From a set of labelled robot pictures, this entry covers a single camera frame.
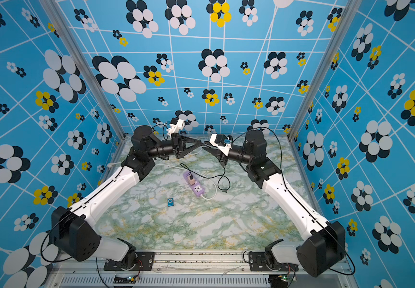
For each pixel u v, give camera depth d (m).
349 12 0.69
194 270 0.72
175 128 0.64
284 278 0.70
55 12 0.70
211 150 0.65
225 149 0.59
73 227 0.40
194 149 0.64
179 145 0.60
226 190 0.87
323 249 0.44
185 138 0.63
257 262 0.73
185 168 0.99
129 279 0.70
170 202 0.91
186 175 0.98
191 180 0.91
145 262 0.74
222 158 0.59
